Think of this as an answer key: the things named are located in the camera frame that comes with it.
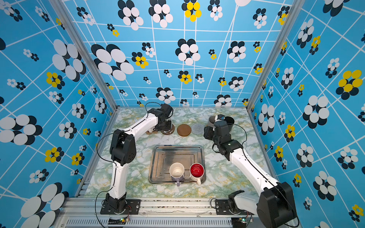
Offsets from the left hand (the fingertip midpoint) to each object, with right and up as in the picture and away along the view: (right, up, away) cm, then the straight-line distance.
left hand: (168, 128), depth 98 cm
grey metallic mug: (+31, +5, 0) cm, 31 cm away
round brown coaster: (+11, -2, +8) cm, 14 cm away
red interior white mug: (+19, -25, -14) cm, 35 cm away
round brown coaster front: (0, -3, +5) cm, 6 cm away
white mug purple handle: (+7, -26, -13) cm, 29 cm away
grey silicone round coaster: (+22, -1, +8) cm, 23 cm away
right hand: (+26, +1, -15) cm, 30 cm away
